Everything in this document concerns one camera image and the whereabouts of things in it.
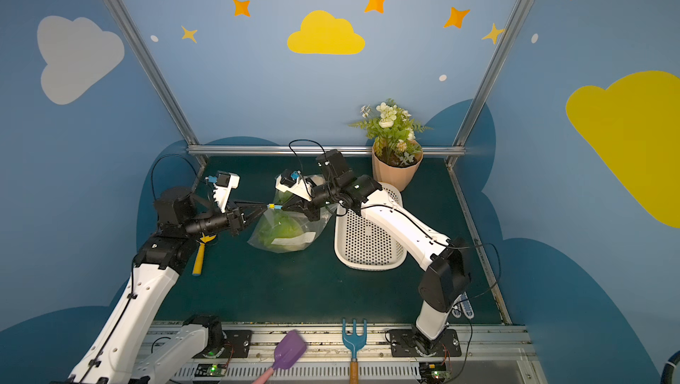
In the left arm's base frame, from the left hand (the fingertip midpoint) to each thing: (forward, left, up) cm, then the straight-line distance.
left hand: (267, 207), depth 67 cm
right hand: (+4, -5, -3) cm, 7 cm away
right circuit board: (-32, -45, -31) cm, 64 cm away
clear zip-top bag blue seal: (+6, -9, -21) cm, 23 cm away
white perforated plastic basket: (+6, -26, -32) cm, 42 cm away
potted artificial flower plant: (+37, -40, -15) cm, 56 cm away
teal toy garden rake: (-26, -24, -29) cm, 46 cm away
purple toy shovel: (-28, -5, -30) cm, 41 cm away
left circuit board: (-33, +15, -32) cm, 48 cm away
